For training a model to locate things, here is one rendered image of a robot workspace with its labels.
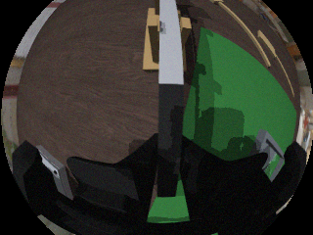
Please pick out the green rectangular mat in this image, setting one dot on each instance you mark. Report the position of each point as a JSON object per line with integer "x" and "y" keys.
{"x": 232, "y": 95}

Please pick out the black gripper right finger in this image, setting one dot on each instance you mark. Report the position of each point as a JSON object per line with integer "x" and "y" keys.
{"x": 205, "y": 175}

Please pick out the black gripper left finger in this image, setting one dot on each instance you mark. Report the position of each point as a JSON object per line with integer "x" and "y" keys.
{"x": 134, "y": 176}

